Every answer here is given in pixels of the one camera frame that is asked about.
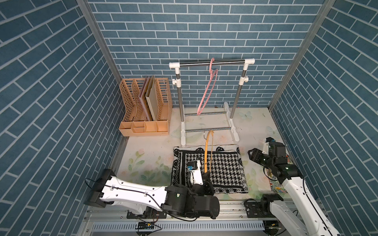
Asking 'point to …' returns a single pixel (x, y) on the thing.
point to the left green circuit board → (145, 225)
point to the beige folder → (151, 98)
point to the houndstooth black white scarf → (225, 166)
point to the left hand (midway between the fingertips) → (216, 179)
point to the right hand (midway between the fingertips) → (253, 153)
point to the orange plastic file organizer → (135, 123)
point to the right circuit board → (271, 226)
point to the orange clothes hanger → (205, 152)
